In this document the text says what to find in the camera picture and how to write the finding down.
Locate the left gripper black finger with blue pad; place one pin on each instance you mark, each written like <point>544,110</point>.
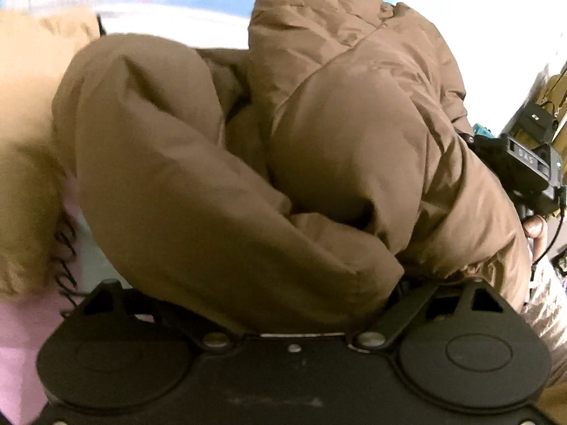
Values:
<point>404,304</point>

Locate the teal printed box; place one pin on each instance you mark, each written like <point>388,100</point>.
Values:
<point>479,130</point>

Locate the brown puffer jacket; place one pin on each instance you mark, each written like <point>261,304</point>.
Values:
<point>283,188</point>

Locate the pink bed sheet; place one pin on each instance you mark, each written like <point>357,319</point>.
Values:
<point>26,325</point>

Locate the person's right hand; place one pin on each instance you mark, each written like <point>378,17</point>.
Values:
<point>536,229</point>

